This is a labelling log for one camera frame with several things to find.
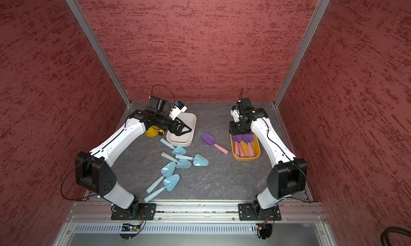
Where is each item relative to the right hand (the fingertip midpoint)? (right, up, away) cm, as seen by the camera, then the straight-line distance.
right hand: (232, 133), depth 82 cm
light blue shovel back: (-32, -12, +12) cm, 37 cm away
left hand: (-25, +3, -2) cm, 26 cm away
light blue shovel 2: (-29, -18, +8) cm, 35 cm away
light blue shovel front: (-36, -22, +5) cm, 42 cm away
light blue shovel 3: (-19, -16, +8) cm, 26 cm away
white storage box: (-26, -5, +14) cm, 31 cm away
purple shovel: (-12, -6, +18) cm, 22 cm away
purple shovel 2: (+5, -5, +16) cm, 17 cm away
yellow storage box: (+16, -11, +12) cm, 23 cm away
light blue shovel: (-33, -27, 0) cm, 43 cm away
